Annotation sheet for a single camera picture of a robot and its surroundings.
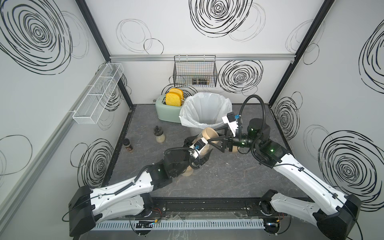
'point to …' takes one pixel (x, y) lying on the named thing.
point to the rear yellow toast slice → (178, 91)
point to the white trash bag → (200, 110)
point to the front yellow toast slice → (173, 99)
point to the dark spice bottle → (126, 143)
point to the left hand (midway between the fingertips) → (204, 141)
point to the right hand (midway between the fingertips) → (211, 137)
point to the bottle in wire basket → (200, 81)
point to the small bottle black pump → (158, 132)
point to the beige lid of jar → (209, 133)
